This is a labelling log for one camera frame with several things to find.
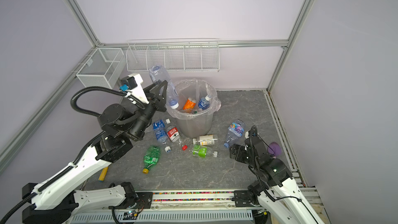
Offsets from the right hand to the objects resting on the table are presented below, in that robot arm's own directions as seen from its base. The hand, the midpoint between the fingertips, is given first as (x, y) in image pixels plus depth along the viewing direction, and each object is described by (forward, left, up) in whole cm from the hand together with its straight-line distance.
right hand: (237, 150), depth 74 cm
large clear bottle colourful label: (+17, -3, -11) cm, 21 cm away
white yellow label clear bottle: (+12, +16, -12) cm, 23 cm away
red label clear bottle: (+14, +35, -9) cm, 39 cm away
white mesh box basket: (+52, +83, +10) cm, 98 cm away
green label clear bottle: (+4, +17, -10) cm, 20 cm away
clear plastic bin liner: (+34, +21, -1) cm, 40 cm away
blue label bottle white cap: (+27, +16, +3) cm, 32 cm away
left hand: (+8, +29, +36) cm, 47 cm away
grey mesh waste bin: (+15, +23, -5) cm, 28 cm away
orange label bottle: (+29, +25, +2) cm, 38 cm away
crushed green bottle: (+1, +46, -11) cm, 47 cm away
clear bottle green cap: (+24, +23, 0) cm, 33 cm away
